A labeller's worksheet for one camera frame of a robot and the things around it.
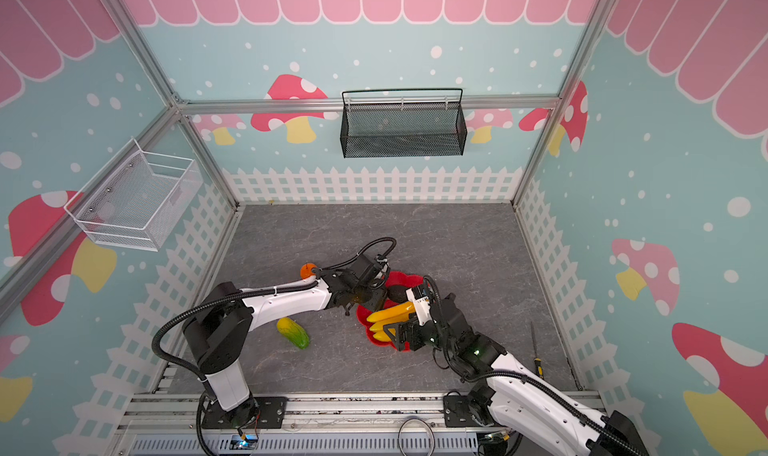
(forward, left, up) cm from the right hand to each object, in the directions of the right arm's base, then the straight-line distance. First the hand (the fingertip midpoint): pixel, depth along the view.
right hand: (395, 323), depth 77 cm
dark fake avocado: (+12, -1, -6) cm, 13 cm away
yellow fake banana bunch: (+5, +1, -8) cm, 10 cm away
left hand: (+11, +6, -7) cm, 14 cm away
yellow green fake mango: (+1, +29, -8) cm, 30 cm away
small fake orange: (+21, +29, -8) cm, 37 cm away
